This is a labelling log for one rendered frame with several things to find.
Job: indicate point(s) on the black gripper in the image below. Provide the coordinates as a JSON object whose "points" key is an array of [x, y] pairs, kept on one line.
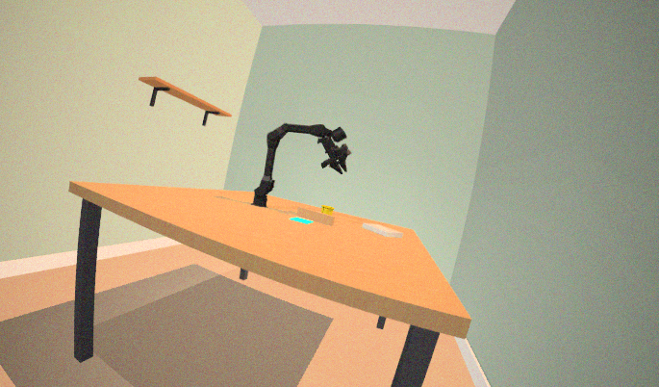
{"points": [[333, 162]]}

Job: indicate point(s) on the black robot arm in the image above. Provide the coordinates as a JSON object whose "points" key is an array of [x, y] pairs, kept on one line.
{"points": [[272, 140]]}

